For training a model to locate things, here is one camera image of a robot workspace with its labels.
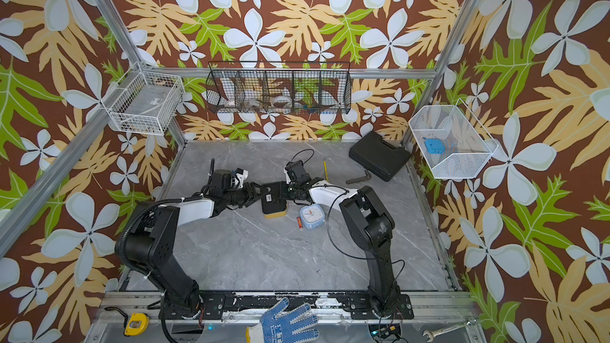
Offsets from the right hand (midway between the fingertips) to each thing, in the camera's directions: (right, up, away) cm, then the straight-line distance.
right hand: (276, 191), depth 96 cm
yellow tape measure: (-38, -37, -26) cm, 59 cm away
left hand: (-4, +1, -3) cm, 5 cm away
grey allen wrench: (+37, +4, +11) cm, 39 cm away
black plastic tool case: (+47, +15, +17) cm, 52 cm away
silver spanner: (+49, -40, -27) cm, 69 cm away
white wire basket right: (+64, +20, -12) cm, 68 cm away
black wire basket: (+15, +43, 0) cm, 45 cm away
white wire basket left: (-47, +34, -11) cm, 59 cm away
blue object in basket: (+58, +17, -12) cm, 62 cm away
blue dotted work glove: (+5, -39, -25) cm, 47 cm away
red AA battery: (+10, -12, -4) cm, 16 cm away
